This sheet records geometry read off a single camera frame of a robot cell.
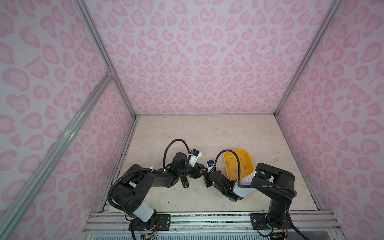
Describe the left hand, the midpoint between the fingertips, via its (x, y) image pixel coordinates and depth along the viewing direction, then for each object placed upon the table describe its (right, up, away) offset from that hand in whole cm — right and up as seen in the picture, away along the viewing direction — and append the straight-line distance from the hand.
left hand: (207, 167), depth 85 cm
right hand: (-1, -4, +5) cm, 7 cm away
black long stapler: (-13, -8, -1) cm, 15 cm away
